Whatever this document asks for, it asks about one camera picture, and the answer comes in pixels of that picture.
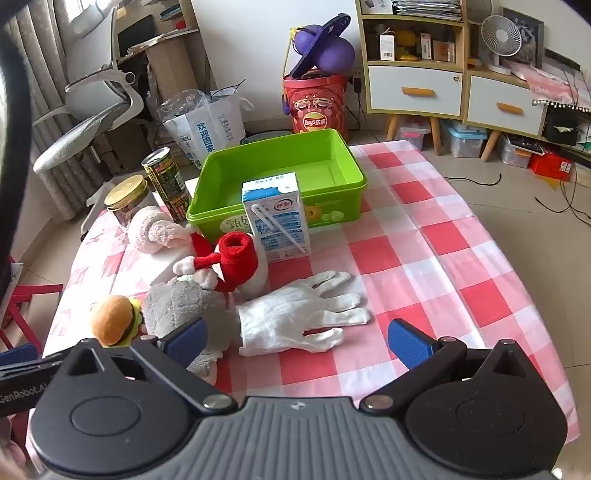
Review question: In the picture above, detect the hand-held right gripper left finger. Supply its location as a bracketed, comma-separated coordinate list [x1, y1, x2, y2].
[60, 318, 237, 416]

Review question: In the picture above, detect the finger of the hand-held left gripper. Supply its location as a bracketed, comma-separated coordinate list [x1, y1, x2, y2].
[0, 343, 41, 368]

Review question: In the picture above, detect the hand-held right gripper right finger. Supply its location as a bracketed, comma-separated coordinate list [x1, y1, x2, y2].
[360, 318, 539, 416]

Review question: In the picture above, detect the grey bunny plush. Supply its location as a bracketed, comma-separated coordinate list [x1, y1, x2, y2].
[141, 277, 241, 384]

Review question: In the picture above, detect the burger plush toy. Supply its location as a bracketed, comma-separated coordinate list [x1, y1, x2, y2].
[90, 295, 144, 348]

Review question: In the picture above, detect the red white santa plush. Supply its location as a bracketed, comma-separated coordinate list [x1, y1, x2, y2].
[173, 232, 271, 296]

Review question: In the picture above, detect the white cloth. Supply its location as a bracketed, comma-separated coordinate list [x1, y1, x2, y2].
[238, 271, 372, 357]

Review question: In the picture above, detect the green plastic bin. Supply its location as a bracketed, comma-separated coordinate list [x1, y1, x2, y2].
[186, 128, 369, 241]

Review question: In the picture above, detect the red stool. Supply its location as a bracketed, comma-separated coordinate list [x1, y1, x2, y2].
[0, 284, 64, 352]

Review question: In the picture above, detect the pink white checked tablecloth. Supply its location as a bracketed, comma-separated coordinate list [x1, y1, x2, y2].
[25, 138, 580, 462]

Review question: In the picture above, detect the blue white milk carton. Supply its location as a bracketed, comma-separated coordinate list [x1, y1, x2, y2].
[241, 172, 312, 264]

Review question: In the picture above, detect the glass jar gold lid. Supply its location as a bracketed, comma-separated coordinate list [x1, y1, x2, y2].
[104, 175, 151, 229]

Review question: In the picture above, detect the black yellow can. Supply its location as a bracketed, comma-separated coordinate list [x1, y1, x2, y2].
[141, 148, 192, 222]

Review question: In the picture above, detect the clear storage box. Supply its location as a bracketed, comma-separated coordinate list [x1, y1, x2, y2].
[397, 117, 432, 151]
[441, 121, 489, 158]
[501, 134, 541, 168]

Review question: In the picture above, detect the white paper bag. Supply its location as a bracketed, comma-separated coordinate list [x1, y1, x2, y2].
[159, 88, 254, 169]

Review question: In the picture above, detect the red cardboard box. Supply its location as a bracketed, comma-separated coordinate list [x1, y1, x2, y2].
[529, 152, 575, 188]

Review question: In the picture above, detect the wooden white drawer cabinet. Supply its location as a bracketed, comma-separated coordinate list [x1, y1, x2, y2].
[355, 0, 550, 162]

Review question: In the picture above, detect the red snack bucket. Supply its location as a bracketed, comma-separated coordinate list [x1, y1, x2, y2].
[283, 71, 349, 141]

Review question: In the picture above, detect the white office chair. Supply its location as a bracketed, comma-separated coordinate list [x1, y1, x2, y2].
[32, 4, 146, 232]

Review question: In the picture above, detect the black box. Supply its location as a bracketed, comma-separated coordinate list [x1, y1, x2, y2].
[542, 105, 581, 146]

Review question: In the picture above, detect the wooden desk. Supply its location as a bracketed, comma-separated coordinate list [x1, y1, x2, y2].
[115, 14, 204, 116]

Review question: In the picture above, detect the grey curtain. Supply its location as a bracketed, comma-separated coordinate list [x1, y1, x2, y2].
[14, 0, 116, 222]

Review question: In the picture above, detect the pink fringed cloth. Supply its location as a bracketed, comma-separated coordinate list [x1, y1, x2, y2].
[524, 60, 591, 112]

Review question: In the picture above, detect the white desk fan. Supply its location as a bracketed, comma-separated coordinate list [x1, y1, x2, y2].
[480, 15, 525, 75]

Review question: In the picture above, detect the stack of papers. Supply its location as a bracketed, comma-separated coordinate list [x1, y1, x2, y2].
[392, 0, 463, 22]

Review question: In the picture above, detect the black floor cable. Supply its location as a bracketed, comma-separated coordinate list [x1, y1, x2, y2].
[443, 172, 502, 187]

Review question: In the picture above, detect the dark picture frame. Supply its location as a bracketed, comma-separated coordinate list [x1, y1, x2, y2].
[501, 7, 546, 70]

